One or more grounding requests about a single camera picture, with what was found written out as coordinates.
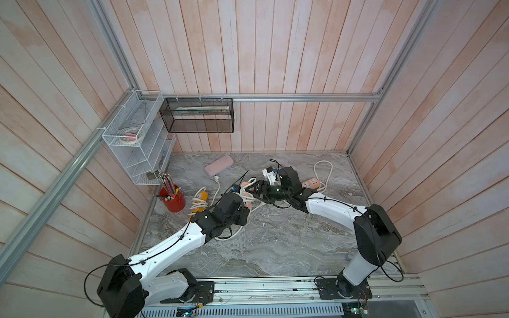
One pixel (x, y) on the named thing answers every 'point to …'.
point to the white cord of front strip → (252, 180)
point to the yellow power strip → (204, 197)
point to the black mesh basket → (198, 114)
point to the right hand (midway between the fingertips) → (248, 192)
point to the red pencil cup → (175, 202)
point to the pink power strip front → (249, 189)
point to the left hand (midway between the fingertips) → (243, 212)
